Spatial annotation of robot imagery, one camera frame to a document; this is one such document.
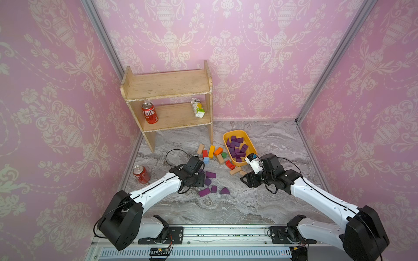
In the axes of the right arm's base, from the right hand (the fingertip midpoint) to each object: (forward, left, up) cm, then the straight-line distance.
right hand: (247, 176), depth 82 cm
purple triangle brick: (-4, +11, -8) cm, 15 cm away
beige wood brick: (+16, +12, -9) cm, 22 cm away
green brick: (+20, +10, -10) cm, 24 cm away
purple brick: (-3, +22, -10) cm, 25 cm away
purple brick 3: (+30, -2, -8) cm, 32 cm away
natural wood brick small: (+8, +4, -9) cm, 13 cm away
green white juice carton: (+35, +24, +17) cm, 46 cm away
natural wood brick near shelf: (+26, +24, -10) cm, 37 cm away
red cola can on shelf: (+28, +48, +21) cm, 59 cm away
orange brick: (+22, +13, -8) cm, 27 cm away
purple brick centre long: (+7, +19, -10) cm, 23 cm away
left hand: (+1, +24, -5) cm, 25 cm away
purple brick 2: (+3, +20, -10) cm, 23 cm away
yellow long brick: (+22, +17, -9) cm, 29 cm away
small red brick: (+12, +7, -9) cm, 16 cm away
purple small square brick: (-2, +17, -9) cm, 19 cm away
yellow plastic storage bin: (+32, -1, -4) cm, 33 cm away
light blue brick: (+15, +21, -7) cm, 27 cm away
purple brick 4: (+23, -4, -8) cm, 25 cm away
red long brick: (+22, +22, -10) cm, 33 cm away
